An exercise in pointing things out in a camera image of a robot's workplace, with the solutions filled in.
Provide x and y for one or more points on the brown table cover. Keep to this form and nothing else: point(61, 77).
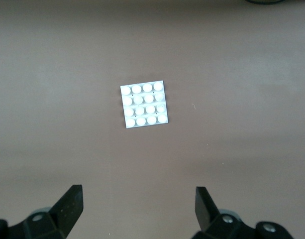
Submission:
point(67, 74)

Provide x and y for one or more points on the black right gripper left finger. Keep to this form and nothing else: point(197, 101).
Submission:
point(62, 219)

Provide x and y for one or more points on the white studded base plate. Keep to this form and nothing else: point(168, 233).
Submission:
point(144, 104)

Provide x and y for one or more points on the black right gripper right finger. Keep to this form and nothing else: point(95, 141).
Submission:
point(207, 219)

